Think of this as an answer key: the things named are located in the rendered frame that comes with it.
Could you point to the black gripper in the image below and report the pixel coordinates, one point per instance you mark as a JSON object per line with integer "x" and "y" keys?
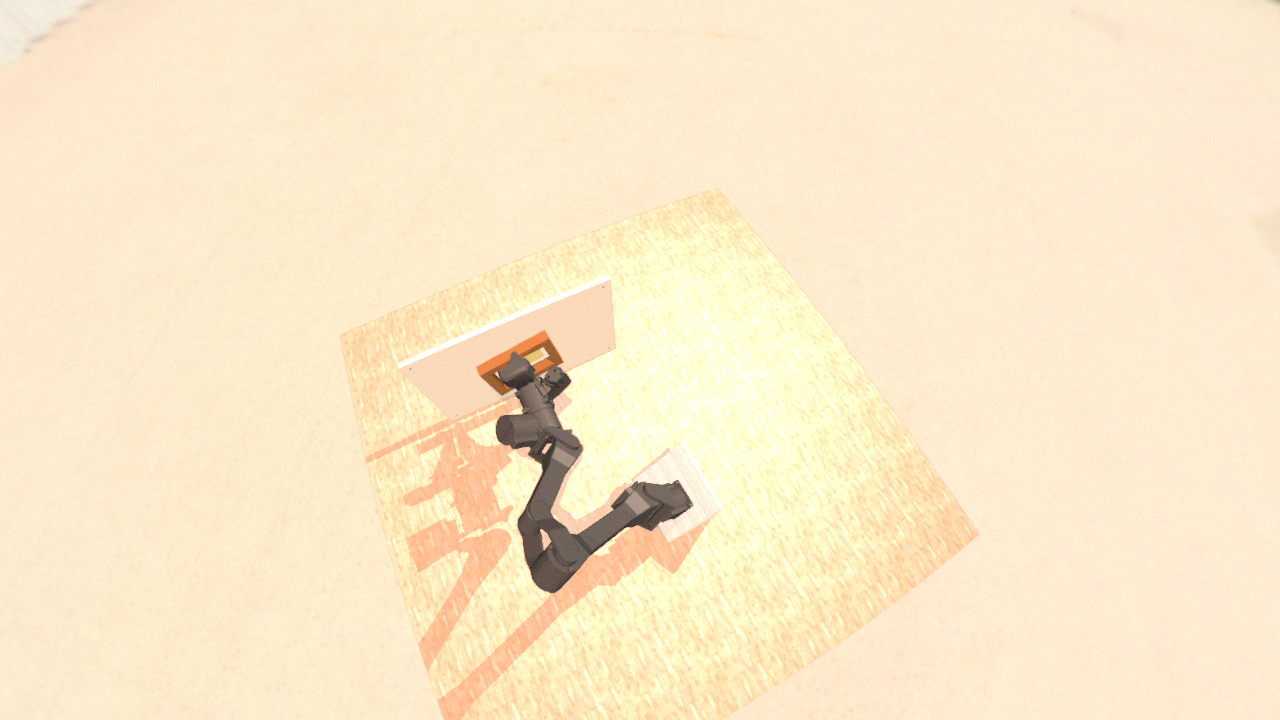
{"x": 519, "y": 374}

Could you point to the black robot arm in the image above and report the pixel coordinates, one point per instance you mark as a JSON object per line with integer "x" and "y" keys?
{"x": 643, "y": 504}

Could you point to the brown wooden picture frame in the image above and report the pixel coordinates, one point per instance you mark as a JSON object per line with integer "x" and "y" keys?
{"x": 538, "y": 349}

